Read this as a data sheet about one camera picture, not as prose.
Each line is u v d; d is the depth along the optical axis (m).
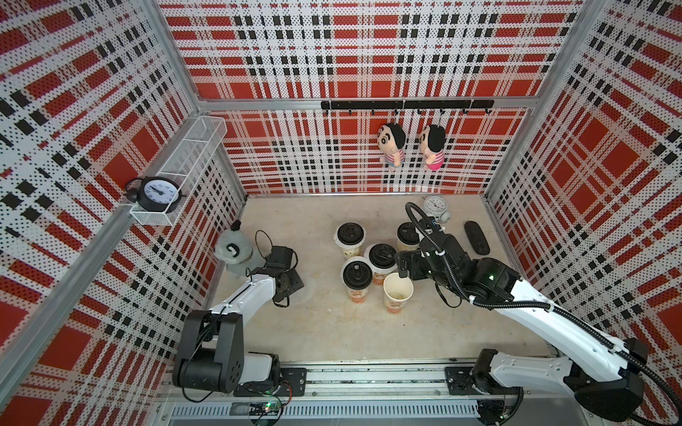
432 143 0.93
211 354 0.42
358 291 0.78
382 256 0.80
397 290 0.77
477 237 1.07
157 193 0.64
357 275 0.76
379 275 0.77
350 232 0.85
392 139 0.91
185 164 0.80
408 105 0.89
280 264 0.71
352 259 0.80
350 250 0.88
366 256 0.82
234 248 0.79
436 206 1.12
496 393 0.70
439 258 0.47
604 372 0.38
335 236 0.88
